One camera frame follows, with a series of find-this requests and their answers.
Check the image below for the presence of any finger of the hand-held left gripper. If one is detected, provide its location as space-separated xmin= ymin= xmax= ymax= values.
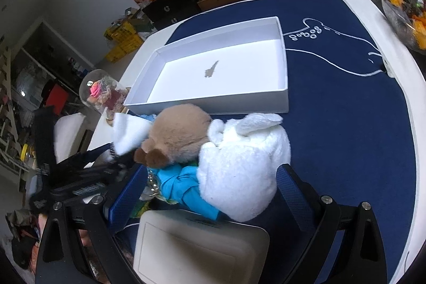
xmin=71 ymin=159 xmax=138 ymax=189
xmin=56 ymin=142 xmax=116 ymax=174

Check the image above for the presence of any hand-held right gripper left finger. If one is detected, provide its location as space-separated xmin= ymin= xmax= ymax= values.
xmin=35 ymin=162 xmax=150 ymax=284

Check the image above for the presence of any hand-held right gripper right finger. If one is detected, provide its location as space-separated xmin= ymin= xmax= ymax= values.
xmin=276 ymin=163 xmax=388 ymax=284

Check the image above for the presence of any teal blue garment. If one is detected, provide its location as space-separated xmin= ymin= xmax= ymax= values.
xmin=156 ymin=164 xmax=221 ymax=221

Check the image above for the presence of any white plush toy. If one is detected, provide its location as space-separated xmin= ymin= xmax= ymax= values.
xmin=196 ymin=113 xmax=292 ymax=223

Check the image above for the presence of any white cardboard box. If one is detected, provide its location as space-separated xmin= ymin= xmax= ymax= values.
xmin=123 ymin=16 xmax=289 ymax=115

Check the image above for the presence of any white cushion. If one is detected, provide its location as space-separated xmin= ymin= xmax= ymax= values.
xmin=55 ymin=113 xmax=87 ymax=161

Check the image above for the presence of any red chair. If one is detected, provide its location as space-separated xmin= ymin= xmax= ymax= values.
xmin=45 ymin=84 xmax=69 ymax=115

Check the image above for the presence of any glass dome with flowers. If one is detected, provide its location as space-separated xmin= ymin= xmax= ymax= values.
xmin=79 ymin=69 xmax=132 ymax=123

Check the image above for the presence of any brown plush toy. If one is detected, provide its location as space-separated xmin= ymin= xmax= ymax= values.
xmin=133 ymin=103 xmax=214 ymax=168

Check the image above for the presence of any white flat case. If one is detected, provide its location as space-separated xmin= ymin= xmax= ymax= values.
xmin=133 ymin=209 xmax=270 ymax=284

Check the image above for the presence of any navy blue mat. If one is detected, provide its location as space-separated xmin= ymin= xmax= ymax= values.
xmin=113 ymin=0 xmax=418 ymax=284

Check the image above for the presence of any stack of yellow crates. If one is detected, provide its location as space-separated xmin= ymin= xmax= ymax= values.
xmin=105 ymin=21 xmax=144 ymax=63

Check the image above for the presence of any glass bowl of snacks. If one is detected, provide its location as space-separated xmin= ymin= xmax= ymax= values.
xmin=381 ymin=0 xmax=426 ymax=55

